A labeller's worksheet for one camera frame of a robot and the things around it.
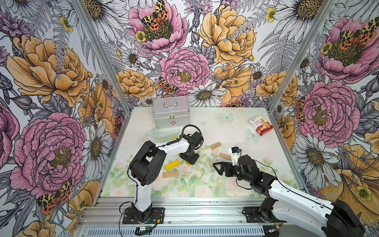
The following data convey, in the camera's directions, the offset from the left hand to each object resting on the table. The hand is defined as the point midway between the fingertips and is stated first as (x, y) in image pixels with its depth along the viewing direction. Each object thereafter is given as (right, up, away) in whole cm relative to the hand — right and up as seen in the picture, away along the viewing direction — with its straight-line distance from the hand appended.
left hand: (188, 163), depth 92 cm
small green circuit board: (-21, -26, -20) cm, 39 cm away
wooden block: (-11, -5, -4) cm, 12 cm away
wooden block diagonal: (+23, +4, +3) cm, 23 cm away
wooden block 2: (+18, +9, +10) cm, 23 cm away
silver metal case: (-14, +32, +12) cm, 37 cm away
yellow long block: (-10, -1, 0) cm, 10 cm away
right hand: (+17, 0, -11) cm, 20 cm away
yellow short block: (0, 0, -1) cm, 2 cm away
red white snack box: (+51, +23, +16) cm, 58 cm away
